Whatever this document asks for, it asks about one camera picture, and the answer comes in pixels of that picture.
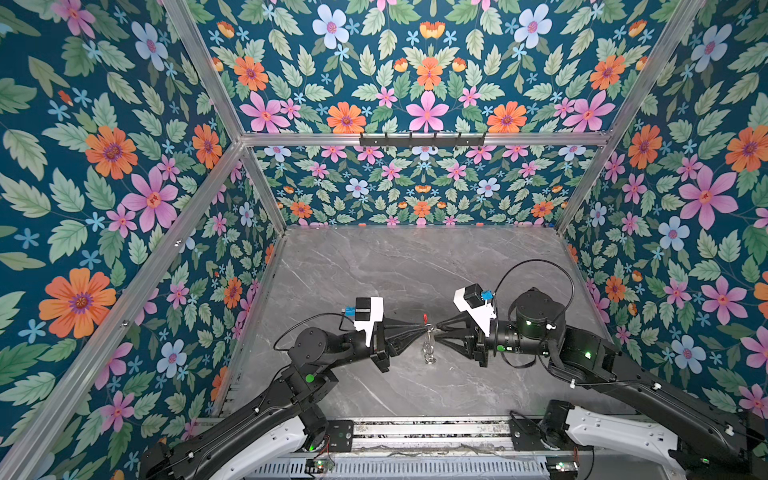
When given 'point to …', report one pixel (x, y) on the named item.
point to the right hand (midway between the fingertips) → (439, 329)
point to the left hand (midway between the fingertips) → (425, 331)
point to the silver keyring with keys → (428, 348)
